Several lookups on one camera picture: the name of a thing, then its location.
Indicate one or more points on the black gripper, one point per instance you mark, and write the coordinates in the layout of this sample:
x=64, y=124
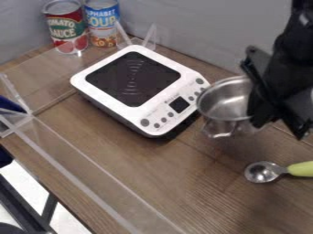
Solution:
x=282, y=90

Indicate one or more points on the silver pot with handles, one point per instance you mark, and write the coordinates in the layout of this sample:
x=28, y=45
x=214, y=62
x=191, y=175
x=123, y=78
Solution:
x=222, y=104

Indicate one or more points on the white and black stove top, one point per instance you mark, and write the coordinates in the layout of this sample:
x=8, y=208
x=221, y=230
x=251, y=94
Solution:
x=143, y=88

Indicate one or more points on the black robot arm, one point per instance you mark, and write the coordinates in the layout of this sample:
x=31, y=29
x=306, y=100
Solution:
x=296, y=38

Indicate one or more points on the alphabet soup can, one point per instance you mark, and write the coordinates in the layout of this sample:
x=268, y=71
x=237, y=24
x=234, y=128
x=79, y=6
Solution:
x=102, y=14

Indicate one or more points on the clear acrylic barrier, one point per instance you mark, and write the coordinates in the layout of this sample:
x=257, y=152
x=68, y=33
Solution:
x=107, y=205

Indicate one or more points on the tomato sauce can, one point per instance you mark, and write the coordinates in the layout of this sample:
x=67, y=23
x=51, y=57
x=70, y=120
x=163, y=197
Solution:
x=66, y=24

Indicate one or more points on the blue object at left edge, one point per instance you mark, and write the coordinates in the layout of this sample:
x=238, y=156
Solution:
x=9, y=105

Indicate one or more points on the spoon with green handle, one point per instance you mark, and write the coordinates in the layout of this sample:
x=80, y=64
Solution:
x=264, y=172

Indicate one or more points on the black metal table frame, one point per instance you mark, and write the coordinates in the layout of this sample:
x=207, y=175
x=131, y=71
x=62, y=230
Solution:
x=32, y=223

